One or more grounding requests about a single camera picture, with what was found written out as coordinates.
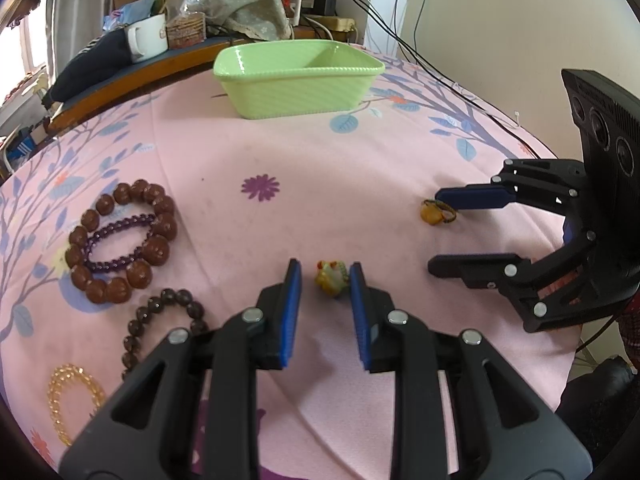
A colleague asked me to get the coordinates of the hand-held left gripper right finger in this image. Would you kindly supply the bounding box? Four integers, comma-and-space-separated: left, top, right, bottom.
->
349, 261, 593, 480

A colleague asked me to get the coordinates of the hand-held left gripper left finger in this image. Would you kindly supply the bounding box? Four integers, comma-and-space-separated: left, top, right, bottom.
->
59, 258, 303, 480

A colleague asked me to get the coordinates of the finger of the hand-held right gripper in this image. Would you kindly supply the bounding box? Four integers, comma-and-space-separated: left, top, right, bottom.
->
427, 232, 601, 334
435, 159, 597, 242

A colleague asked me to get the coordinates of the yellow green glass charm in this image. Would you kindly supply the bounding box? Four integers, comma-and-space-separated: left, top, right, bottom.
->
315, 259, 348, 298

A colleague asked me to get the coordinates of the amber flower ring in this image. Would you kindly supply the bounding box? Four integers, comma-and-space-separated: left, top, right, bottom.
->
420, 199, 457, 226

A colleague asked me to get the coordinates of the dark smoky bead bracelet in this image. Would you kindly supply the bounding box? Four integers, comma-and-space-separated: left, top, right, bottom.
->
121, 287, 210, 383

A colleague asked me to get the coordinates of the large brown wooden bead bracelet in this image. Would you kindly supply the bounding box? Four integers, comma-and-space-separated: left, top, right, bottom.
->
65, 182, 178, 306

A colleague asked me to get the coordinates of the purple bead bracelet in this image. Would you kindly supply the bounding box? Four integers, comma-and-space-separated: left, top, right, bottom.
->
82, 213, 158, 275

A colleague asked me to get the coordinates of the green plastic basket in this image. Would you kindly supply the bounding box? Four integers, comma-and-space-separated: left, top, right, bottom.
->
213, 39, 386, 121

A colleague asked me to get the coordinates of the yellow crystal bead bracelet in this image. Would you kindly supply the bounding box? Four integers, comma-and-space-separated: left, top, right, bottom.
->
47, 364, 107, 447

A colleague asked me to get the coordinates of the pink printed blanket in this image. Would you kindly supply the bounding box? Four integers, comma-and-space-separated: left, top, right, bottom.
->
0, 42, 596, 480

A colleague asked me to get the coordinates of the dark clothing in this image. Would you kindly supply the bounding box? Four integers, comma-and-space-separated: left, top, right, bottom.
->
557, 355, 633, 461

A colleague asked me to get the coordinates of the beige power strip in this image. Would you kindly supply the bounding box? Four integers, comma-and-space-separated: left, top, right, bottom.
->
305, 16, 358, 43

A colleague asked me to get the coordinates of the wooden desk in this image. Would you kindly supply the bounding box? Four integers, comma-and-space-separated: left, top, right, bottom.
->
47, 35, 251, 133

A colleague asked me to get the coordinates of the woven small box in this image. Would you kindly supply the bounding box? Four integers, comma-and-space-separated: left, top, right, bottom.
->
165, 11, 207, 51

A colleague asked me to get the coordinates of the white enamel mug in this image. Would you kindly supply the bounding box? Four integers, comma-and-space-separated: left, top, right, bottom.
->
125, 14, 170, 63

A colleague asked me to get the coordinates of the blue white striped box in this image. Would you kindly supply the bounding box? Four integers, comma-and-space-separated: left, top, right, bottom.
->
5, 137, 41, 171

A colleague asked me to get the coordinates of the black folded cloth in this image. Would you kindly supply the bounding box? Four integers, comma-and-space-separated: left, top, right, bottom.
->
42, 27, 136, 106

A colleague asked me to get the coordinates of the blue plastic bag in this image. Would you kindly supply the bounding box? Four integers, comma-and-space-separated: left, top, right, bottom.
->
102, 0, 168, 31

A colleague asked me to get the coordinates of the black power cable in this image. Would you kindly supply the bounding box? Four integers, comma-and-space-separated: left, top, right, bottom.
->
325, 0, 526, 136

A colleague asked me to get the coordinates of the black hanging cable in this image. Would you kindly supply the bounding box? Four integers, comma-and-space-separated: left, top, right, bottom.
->
392, 0, 426, 56

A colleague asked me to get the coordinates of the white cable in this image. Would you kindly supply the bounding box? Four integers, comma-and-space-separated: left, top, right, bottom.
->
292, 12, 361, 46

